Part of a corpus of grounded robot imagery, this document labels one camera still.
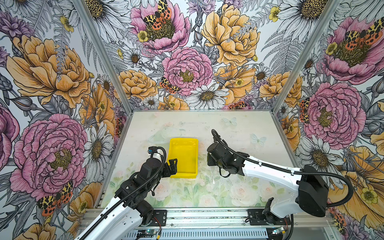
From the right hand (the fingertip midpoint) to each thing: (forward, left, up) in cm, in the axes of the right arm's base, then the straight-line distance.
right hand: (210, 160), depth 82 cm
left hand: (-5, +22, +4) cm, 23 cm away
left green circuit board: (-31, +33, -12) cm, 46 cm away
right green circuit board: (-31, -31, -12) cm, 45 cm away
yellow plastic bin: (+13, +14, -10) cm, 22 cm away
